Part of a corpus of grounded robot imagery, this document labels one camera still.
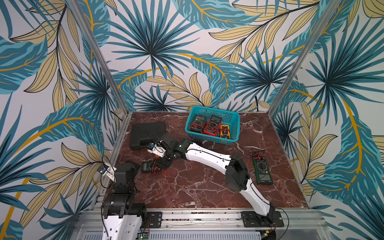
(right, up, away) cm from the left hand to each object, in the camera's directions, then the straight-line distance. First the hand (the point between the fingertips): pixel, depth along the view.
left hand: (127, 169), depth 73 cm
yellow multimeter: (+54, +18, +30) cm, 65 cm away
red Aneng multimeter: (+45, +21, +27) cm, 57 cm away
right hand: (+14, +3, +11) cm, 18 cm away
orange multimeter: (+16, +9, -1) cm, 18 cm away
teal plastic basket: (+60, +27, +37) cm, 75 cm away
